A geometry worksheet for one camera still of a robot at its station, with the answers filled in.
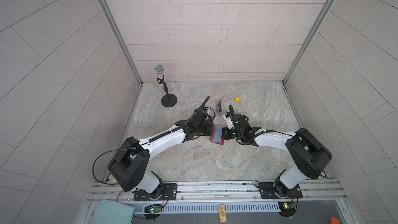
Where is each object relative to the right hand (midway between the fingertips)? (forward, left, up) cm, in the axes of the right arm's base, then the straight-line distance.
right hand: (219, 133), depth 88 cm
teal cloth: (-33, +49, +1) cm, 60 cm away
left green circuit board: (-34, +32, +1) cm, 47 cm away
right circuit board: (-36, -27, -4) cm, 45 cm away
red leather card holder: (-1, +1, +1) cm, 2 cm away
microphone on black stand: (+26, +31, +1) cm, 41 cm away
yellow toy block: (+24, -15, 0) cm, 29 cm away
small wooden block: (-36, +3, -1) cm, 37 cm away
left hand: (0, +1, +7) cm, 7 cm away
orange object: (-42, -43, -3) cm, 60 cm away
